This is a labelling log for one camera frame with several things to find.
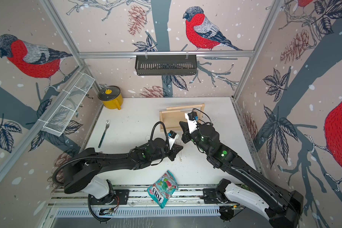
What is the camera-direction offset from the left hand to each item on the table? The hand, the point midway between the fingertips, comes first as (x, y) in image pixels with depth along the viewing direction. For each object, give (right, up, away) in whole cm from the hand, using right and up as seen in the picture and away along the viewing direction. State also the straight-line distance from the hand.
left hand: (185, 147), depth 77 cm
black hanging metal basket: (-14, +55, +30) cm, 64 cm away
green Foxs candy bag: (-13, -22, -5) cm, 26 cm away
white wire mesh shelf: (-73, +13, +1) cm, 74 cm away
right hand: (-2, +16, -9) cm, 18 cm away
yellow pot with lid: (-55, +31, +31) cm, 70 cm away
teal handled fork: (-56, +12, +27) cm, 63 cm away
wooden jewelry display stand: (-8, +15, +29) cm, 34 cm away
